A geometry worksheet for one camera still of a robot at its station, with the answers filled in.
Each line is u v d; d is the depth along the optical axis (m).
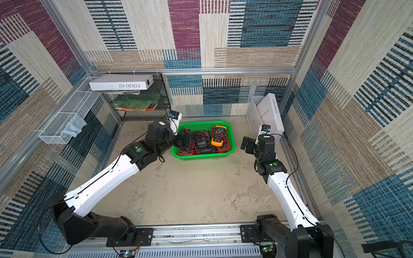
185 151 0.94
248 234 0.73
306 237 0.38
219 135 0.93
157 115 1.19
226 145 0.94
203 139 0.94
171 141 0.59
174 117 0.61
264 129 0.69
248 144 0.72
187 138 0.65
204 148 0.94
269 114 0.96
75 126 0.68
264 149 0.58
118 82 0.78
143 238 0.73
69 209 0.39
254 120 1.06
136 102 0.97
